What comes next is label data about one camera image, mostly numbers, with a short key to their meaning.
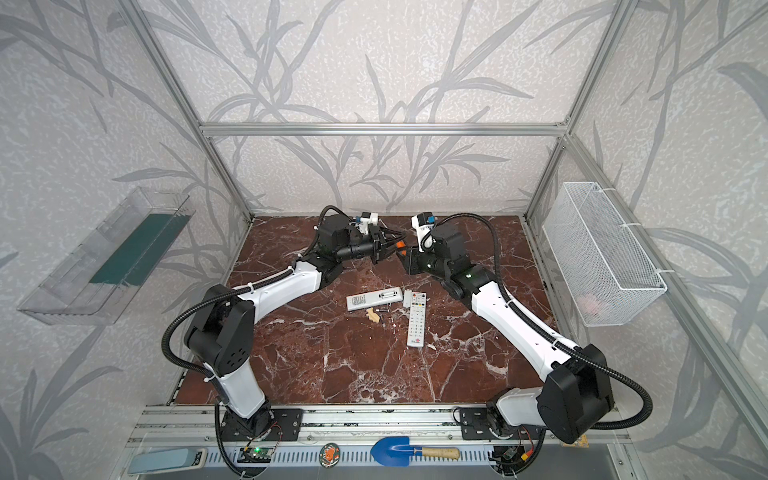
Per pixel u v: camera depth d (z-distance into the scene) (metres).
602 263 0.63
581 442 0.71
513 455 0.74
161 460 0.64
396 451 0.70
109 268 0.65
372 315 0.93
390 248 0.76
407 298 0.97
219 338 0.47
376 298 0.96
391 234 0.79
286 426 0.74
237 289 0.51
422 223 0.68
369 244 0.74
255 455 0.72
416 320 0.91
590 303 0.72
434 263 0.64
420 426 0.75
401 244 0.77
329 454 0.69
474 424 0.73
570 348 0.42
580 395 0.40
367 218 0.81
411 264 0.68
